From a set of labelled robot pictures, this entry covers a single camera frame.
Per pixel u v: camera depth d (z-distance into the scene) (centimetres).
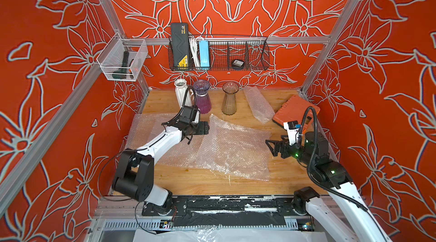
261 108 95
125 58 88
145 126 101
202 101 97
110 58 79
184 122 68
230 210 73
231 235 67
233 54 98
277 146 63
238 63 96
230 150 90
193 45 87
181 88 89
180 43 88
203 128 79
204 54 90
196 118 73
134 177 43
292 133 63
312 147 51
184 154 88
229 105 100
